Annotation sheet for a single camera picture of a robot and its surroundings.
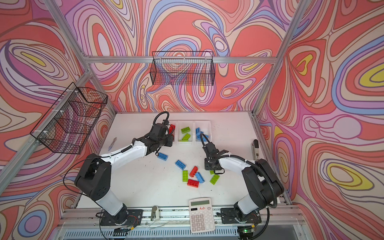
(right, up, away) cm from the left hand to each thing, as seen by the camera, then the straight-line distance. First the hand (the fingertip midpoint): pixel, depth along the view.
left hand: (173, 136), depth 91 cm
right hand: (+24, -20, 0) cm, 32 cm away
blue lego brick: (+16, +3, +11) cm, 19 cm away
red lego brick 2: (+12, -27, -7) cm, 30 cm away
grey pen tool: (-43, -4, +11) cm, 45 cm away
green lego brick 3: (+24, -25, -5) cm, 35 cm away
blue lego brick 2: (+16, -1, +11) cm, 19 cm away
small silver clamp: (-7, -37, -18) cm, 42 cm away
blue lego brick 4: (+4, -18, 0) cm, 18 cm away
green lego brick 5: (+7, -23, -5) cm, 24 cm away
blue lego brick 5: (+16, -23, -7) cm, 29 cm away
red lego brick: (+12, -21, -5) cm, 24 cm away
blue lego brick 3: (-7, -13, +2) cm, 15 cm away
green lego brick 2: (+7, +3, +16) cm, 18 cm away
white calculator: (+16, -38, -18) cm, 45 cm away
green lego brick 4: (+22, -19, -12) cm, 31 cm away
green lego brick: (+7, -2, +11) cm, 13 cm away
